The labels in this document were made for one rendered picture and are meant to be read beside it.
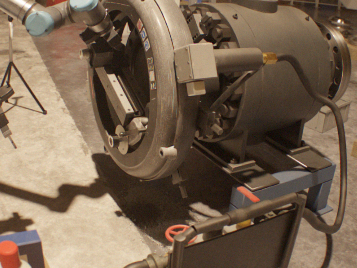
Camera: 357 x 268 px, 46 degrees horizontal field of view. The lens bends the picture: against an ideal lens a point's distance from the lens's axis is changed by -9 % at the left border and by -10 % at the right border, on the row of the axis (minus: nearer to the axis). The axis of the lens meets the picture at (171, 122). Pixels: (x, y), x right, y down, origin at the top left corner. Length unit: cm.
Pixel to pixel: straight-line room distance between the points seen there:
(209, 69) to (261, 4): 63
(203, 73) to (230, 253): 52
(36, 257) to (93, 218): 109
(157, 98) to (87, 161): 106
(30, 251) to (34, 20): 84
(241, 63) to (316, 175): 76
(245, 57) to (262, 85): 31
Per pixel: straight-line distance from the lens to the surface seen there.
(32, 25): 148
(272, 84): 173
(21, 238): 86
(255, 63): 144
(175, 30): 141
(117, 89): 168
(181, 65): 133
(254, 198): 122
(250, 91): 166
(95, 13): 157
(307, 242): 193
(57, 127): 282
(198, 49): 130
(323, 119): 304
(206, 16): 139
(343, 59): 216
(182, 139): 145
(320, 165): 200
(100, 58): 173
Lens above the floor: 111
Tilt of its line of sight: 22 degrees down
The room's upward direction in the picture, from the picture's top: 4 degrees clockwise
